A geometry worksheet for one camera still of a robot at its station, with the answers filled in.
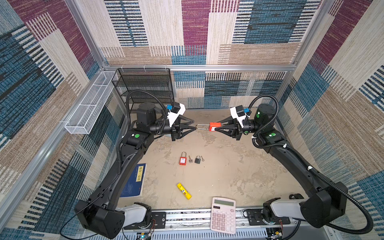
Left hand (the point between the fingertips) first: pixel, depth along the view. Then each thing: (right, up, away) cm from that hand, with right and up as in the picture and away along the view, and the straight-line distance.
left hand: (194, 123), depth 62 cm
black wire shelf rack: (-39, +26, +43) cm, 64 cm away
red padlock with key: (-6, -22, +30) cm, 38 cm away
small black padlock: (+2, -22, +32) cm, 39 cm away
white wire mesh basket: (-51, +2, +9) cm, 52 cm away
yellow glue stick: (-5, -36, +19) cm, 41 cm away
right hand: (+9, -2, +1) cm, 9 cm away
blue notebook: (-33, -34, +21) cm, 52 cm away
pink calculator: (+14, -45, +11) cm, 48 cm away
